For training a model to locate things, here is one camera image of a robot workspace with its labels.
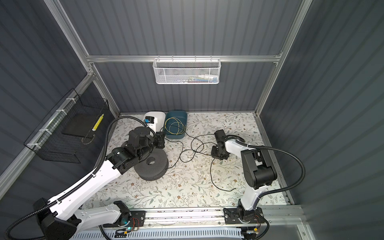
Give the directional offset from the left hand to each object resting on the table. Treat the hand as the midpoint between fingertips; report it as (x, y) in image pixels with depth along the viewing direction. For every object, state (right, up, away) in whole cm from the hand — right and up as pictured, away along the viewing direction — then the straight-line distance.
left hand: (165, 132), depth 72 cm
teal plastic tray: (+4, +12, +43) cm, 45 cm away
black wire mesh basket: (-49, -4, -8) cm, 50 cm away
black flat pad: (-43, +4, +3) cm, 43 cm away
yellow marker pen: (-37, +5, +5) cm, 37 cm away
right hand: (+29, -17, +24) cm, 41 cm away
